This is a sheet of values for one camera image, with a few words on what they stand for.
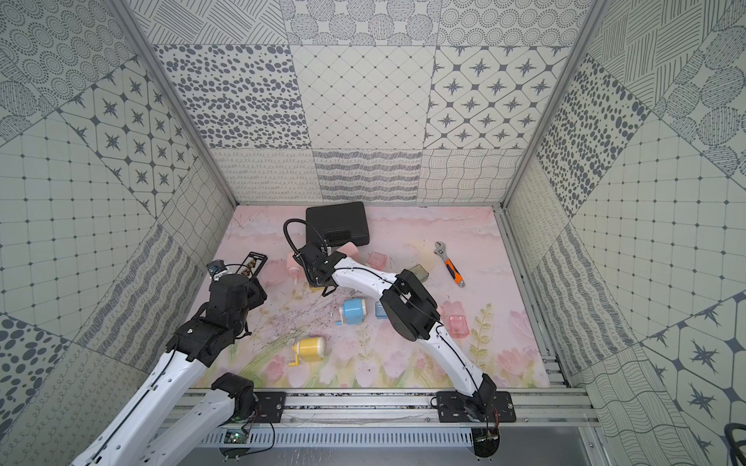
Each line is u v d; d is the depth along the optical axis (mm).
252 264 1011
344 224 1074
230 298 554
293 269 948
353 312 838
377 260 1041
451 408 733
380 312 900
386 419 731
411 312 572
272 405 735
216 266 647
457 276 985
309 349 764
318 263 745
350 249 985
